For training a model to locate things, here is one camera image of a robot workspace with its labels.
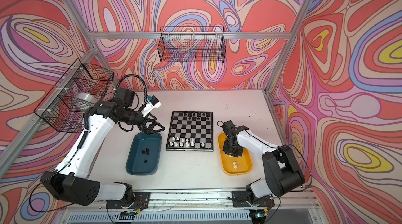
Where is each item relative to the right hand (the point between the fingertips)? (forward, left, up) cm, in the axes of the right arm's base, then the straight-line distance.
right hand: (231, 156), depth 86 cm
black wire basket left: (+15, +79, +31) cm, 86 cm away
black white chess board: (+16, +23, +1) cm, 28 cm away
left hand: (+8, +36, +25) cm, 44 cm away
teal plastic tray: (+3, +49, 0) cm, 50 cm away
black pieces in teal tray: (+3, +48, 0) cm, 48 cm away
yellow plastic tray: (-4, +1, -2) cm, 5 cm away
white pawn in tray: (-5, -1, 0) cm, 6 cm away
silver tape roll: (+19, +71, +32) cm, 80 cm away
